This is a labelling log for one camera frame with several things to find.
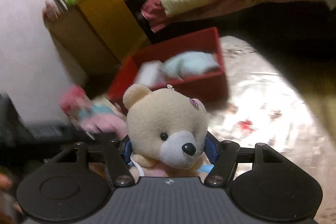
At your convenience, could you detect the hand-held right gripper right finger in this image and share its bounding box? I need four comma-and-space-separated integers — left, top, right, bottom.
205, 135, 286, 186

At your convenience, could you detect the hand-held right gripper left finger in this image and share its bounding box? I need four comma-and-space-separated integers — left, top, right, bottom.
54, 139, 135, 186

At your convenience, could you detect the beige teddy bear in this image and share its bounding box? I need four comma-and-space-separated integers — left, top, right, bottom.
123, 84, 215, 178

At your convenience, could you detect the red storage box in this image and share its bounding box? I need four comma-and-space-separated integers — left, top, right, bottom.
108, 27, 229, 109

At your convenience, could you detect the light blue cloth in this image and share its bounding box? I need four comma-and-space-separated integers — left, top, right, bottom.
161, 51, 220, 80

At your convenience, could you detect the white soft item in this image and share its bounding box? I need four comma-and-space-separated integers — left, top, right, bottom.
135, 61, 165, 85

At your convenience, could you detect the pink and blue soft toy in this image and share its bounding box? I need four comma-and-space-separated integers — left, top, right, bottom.
79, 105, 128, 140

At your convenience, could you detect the person's left hand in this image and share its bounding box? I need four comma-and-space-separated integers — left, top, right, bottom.
0, 173, 23, 224

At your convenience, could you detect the white floor mat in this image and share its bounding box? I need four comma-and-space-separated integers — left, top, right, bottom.
207, 35, 316, 161

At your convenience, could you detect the pink lidded container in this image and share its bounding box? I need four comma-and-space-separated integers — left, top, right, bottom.
60, 85, 91, 116

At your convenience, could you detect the red santa doll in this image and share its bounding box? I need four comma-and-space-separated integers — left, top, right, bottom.
42, 1, 60, 21

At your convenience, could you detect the wooden desk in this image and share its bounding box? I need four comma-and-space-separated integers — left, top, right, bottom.
45, 0, 172, 75

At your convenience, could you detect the steel thermos flask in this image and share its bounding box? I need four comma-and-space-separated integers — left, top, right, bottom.
51, 0, 69, 13

